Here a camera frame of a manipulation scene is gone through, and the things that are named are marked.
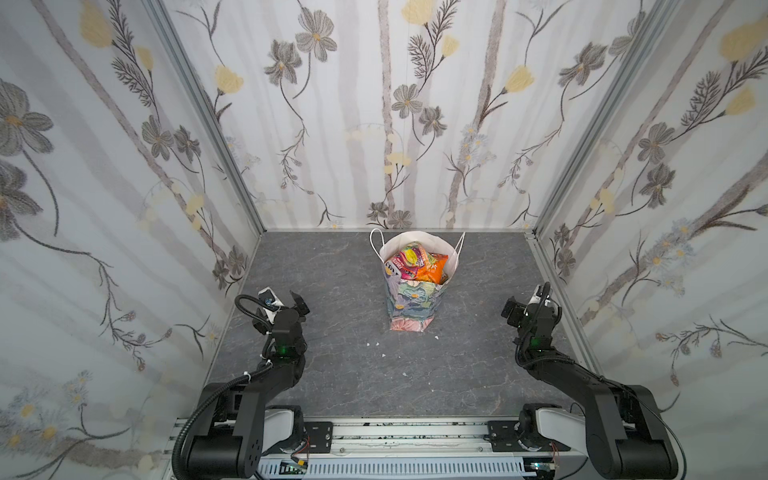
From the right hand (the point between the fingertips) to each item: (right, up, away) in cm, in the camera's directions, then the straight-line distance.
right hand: (523, 298), depth 88 cm
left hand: (-75, +2, -3) cm, 75 cm away
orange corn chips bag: (-29, +9, -7) cm, 31 cm away
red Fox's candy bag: (-35, +12, -6) cm, 37 cm away
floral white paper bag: (-30, +2, -11) cm, 32 cm away
